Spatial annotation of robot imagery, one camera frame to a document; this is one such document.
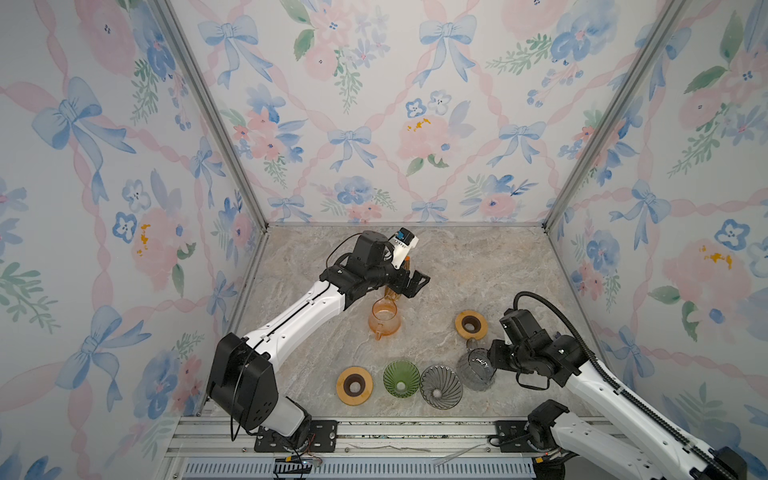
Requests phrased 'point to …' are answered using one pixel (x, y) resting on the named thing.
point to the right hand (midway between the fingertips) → (490, 354)
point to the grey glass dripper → (441, 387)
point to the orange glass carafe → (384, 319)
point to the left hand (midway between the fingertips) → (417, 268)
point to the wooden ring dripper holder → (471, 324)
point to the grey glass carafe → (473, 370)
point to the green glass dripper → (401, 378)
